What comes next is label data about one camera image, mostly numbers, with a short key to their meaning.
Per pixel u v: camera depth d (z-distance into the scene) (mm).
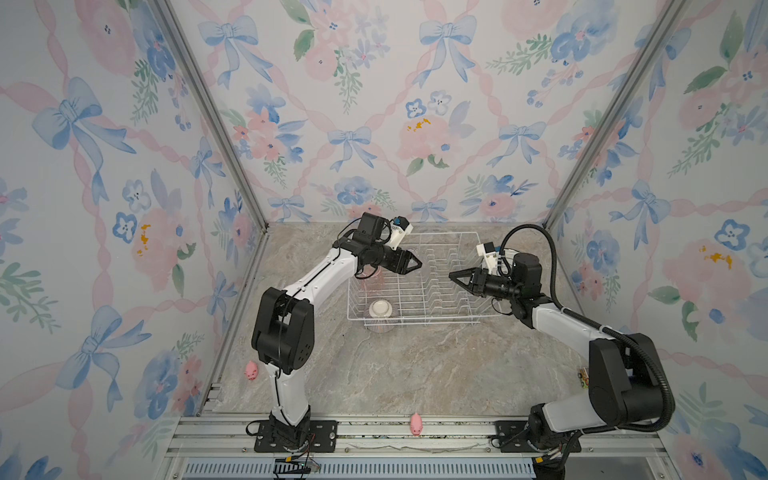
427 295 982
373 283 931
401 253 779
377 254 754
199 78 799
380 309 882
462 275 816
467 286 768
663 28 706
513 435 725
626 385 440
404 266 785
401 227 783
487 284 750
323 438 733
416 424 754
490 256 791
